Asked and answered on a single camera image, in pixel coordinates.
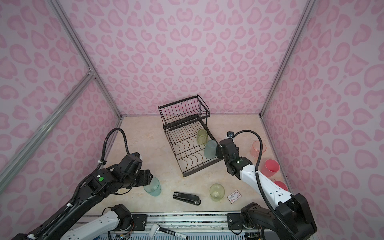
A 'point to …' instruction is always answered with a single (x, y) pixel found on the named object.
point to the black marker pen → (156, 227)
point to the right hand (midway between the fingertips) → (224, 146)
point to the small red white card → (234, 196)
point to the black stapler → (190, 198)
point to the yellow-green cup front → (217, 191)
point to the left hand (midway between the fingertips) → (149, 176)
